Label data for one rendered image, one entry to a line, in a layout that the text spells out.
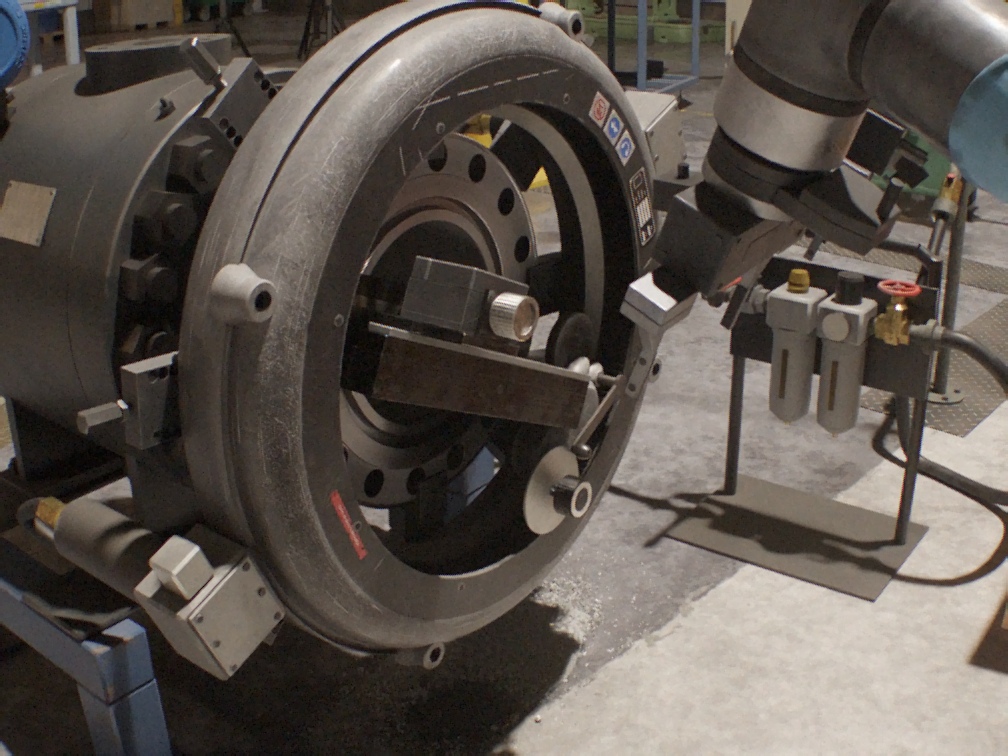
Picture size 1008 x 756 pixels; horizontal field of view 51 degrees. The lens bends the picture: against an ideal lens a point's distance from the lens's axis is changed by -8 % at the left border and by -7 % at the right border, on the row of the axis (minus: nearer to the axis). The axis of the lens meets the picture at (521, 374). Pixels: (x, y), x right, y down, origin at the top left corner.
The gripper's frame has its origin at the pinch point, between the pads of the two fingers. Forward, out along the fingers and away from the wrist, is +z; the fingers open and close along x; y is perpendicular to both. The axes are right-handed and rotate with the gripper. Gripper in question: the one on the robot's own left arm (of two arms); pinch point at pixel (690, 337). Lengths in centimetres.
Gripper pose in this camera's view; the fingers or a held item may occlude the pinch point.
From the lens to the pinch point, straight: 82.0
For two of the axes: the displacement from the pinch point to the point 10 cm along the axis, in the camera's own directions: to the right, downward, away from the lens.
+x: -6.4, 3.9, -6.6
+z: -2.3, 7.2, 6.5
